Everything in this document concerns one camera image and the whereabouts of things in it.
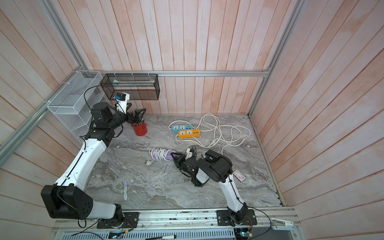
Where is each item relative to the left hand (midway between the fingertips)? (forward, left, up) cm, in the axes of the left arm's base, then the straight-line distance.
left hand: (138, 108), depth 76 cm
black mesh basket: (+33, +9, -9) cm, 35 cm away
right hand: (-11, -14, -29) cm, 34 cm away
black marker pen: (-53, -14, -33) cm, 64 cm away
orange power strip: (+7, -26, -31) cm, 41 cm away
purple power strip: (-12, -10, -28) cm, 32 cm away
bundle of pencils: (+8, +9, -22) cm, 26 cm away
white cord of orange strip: (+15, -38, -33) cm, 52 cm away
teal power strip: (+13, -17, -32) cm, 38 cm away
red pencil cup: (+10, +9, -30) cm, 33 cm away
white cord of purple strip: (-15, -1, -33) cm, 36 cm away
